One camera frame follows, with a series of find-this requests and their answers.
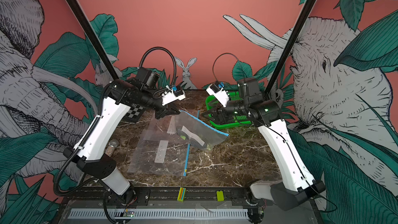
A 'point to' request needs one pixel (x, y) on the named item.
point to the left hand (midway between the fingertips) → (178, 109)
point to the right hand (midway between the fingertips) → (206, 107)
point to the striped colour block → (181, 194)
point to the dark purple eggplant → (191, 137)
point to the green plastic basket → (240, 120)
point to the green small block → (220, 196)
